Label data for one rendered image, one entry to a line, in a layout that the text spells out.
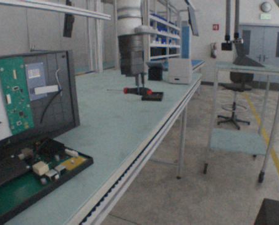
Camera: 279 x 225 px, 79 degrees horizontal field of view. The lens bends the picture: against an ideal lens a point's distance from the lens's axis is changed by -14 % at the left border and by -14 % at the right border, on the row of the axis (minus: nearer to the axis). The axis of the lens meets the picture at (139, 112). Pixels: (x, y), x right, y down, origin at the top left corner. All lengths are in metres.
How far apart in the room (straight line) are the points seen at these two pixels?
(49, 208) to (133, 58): 0.43
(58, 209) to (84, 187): 0.06
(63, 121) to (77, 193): 0.27
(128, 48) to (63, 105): 0.24
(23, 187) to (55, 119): 0.24
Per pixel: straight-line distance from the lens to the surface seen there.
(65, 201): 0.30
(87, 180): 0.33
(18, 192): 0.33
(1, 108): 0.44
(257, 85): 7.06
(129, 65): 0.56
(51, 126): 0.53
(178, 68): 1.11
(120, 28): 0.58
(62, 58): 0.51
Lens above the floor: 1.20
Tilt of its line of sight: 19 degrees down
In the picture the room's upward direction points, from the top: 1 degrees counter-clockwise
